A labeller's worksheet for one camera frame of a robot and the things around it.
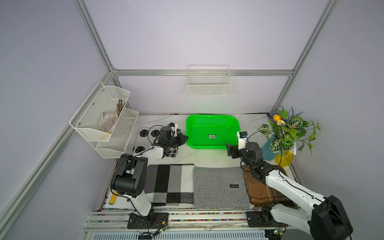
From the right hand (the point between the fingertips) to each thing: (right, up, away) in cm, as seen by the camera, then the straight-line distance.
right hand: (232, 144), depth 84 cm
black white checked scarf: (-36, -23, 0) cm, 43 cm away
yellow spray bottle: (+39, -11, +14) cm, 43 cm away
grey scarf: (-8, -23, -4) cm, 25 cm away
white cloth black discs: (-56, +3, +19) cm, 59 cm away
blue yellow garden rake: (-66, -29, -5) cm, 72 cm away
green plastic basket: (-10, +7, +23) cm, 26 cm away
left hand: (-27, +3, +9) cm, 28 cm away
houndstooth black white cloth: (-37, -6, +11) cm, 39 cm away
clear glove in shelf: (-69, +13, -6) cm, 70 cm away
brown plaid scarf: (+14, -27, -6) cm, 31 cm away
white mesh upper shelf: (-73, +14, -8) cm, 75 cm away
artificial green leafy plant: (+21, +9, -15) cm, 28 cm away
